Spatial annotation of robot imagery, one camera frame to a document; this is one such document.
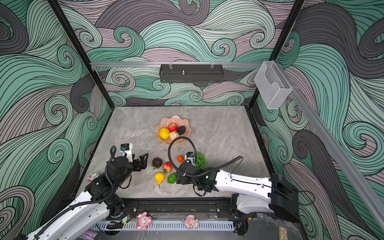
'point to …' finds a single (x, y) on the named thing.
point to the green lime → (172, 178)
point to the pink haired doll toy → (191, 222)
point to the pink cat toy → (143, 221)
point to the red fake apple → (172, 127)
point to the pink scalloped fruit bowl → (179, 140)
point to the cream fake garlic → (173, 135)
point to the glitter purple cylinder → (88, 235)
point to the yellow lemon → (164, 133)
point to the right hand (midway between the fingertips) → (181, 176)
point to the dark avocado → (181, 130)
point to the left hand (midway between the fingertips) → (142, 153)
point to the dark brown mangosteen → (157, 162)
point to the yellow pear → (159, 177)
